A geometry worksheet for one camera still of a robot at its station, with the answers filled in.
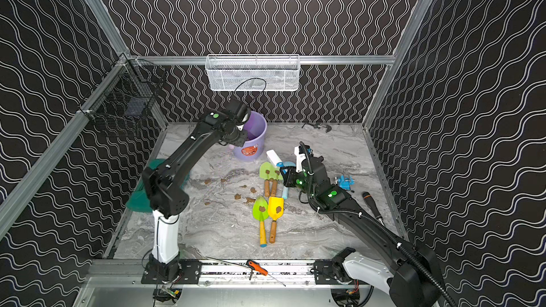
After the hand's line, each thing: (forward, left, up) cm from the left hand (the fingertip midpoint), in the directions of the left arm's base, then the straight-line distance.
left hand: (245, 137), depth 85 cm
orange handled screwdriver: (-41, -8, -21) cm, 47 cm away
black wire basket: (+21, +57, +3) cm, 61 cm away
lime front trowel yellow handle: (-23, -8, -23) cm, 33 cm away
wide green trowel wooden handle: (-11, -9, -21) cm, 26 cm away
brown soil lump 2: (-16, -2, -23) cm, 28 cm away
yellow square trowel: (-20, -14, -23) cm, 33 cm away
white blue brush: (-6, -12, -4) cm, 14 cm away
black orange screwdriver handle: (-14, -53, -20) cm, 58 cm away
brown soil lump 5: (-9, +1, -23) cm, 25 cm away
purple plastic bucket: (+5, -2, -11) cm, 12 cm away
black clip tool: (+30, -40, -22) cm, 55 cm away
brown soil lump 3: (-8, +18, -23) cm, 30 cm away
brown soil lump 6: (-11, -3, -23) cm, 26 cm away
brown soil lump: (-15, +3, -22) cm, 27 cm away
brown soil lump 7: (-19, +16, -23) cm, 34 cm away
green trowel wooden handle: (-12, -13, -21) cm, 27 cm away
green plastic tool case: (-20, +43, -20) cm, 52 cm away
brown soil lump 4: (-7, +11, -23) cm, 26 cm away
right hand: (-12, -15, -2) cm, 19 cm away
